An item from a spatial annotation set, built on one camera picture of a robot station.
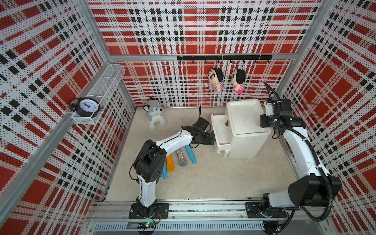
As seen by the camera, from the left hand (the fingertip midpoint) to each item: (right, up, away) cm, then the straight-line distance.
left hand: (210, 140), depth 91 cm
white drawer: (+8, +2, 0) cm, 9 cm away
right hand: (+30, +13, -11) cm, 34 cm away
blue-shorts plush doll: (+3, +40, 0) cm, 40 cm away
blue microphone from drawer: (-12, -9, +2) cm, 16 cm away
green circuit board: (-32, -39, -21) cm, 54 cm away
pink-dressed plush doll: (+18, +40, +3) cm, 44 cm away
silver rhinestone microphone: (-17, -13, -3) cm, 22 cm away
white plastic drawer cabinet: (+19, +2, -15) cm, 24 cm away
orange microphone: (-25, -14, -3) cm, 29 cm away
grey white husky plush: (-38, +17, +8) cm, 42 cm away
